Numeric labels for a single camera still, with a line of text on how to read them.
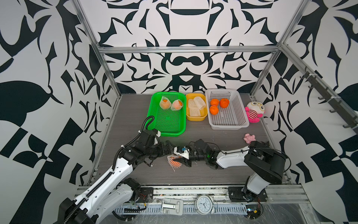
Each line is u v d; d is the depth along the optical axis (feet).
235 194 2.44
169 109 3.55
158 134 2.42
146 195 2.38
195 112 3.29
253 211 2.33
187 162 2.35
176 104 3.44
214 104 3.54
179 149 2.22
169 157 2.54
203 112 3.51
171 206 2.27
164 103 3.44
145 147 1.92
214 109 3.37
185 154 2.34
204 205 2.25
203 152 2.20
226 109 3.64
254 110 3.34
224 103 3.53
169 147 2.28
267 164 1.50
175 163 2.60
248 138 3.02
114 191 1.91
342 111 1.80
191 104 3.55
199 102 3.44
